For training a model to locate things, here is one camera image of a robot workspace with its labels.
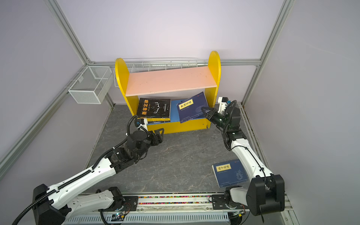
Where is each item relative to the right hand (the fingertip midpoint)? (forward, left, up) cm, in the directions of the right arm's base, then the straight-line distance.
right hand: (201, 109), depth 75 cm
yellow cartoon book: (+3, +26, -13) cm, 29 cm away
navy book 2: (-24, -18, -31) cm, 43 cm away
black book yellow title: (+10, +29, -9) cm, 32 cm away
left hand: (-10, +22, -7) cm, 25 cm away
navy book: (+3, +6, -3) cm, 7 cm away
